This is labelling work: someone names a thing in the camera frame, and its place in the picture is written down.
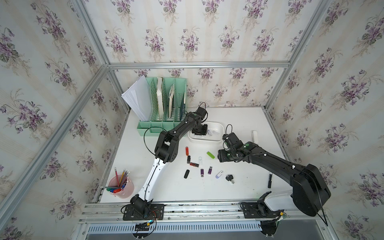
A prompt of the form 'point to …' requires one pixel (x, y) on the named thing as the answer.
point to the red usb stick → (187, 150)
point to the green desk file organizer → (168, 103)
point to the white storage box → (215, 132)
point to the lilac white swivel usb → (209, 133)
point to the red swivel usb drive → (194, 164)
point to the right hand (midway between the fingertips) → (223, 156)
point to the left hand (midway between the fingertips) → (205, 134)
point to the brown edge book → (171, 93)
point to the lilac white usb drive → (218, 175)
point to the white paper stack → (139, 98)
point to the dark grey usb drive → (188, 159)
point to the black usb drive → (186, 173)
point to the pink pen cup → (122, 180)
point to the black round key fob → (230, 178)
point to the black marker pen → (269, 184)
